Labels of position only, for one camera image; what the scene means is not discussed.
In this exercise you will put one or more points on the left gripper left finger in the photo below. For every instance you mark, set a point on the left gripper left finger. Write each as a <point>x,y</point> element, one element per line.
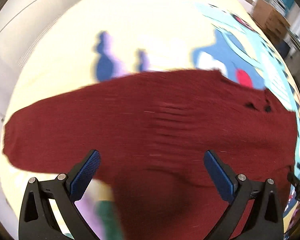
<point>37,221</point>

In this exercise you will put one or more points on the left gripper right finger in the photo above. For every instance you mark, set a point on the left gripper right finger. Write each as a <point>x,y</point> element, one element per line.
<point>265,220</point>

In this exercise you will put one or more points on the dark red knit sweater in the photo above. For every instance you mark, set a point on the dark red knit sweater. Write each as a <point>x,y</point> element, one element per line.
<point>151,130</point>

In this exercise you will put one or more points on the wooden nightstand drawers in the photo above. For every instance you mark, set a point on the wooden nightstand drawers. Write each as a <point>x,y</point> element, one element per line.
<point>270,21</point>

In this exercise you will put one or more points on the yellow dinosaur bedspread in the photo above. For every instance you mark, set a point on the yellow dinosaur bedspread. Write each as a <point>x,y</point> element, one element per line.
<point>100,40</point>

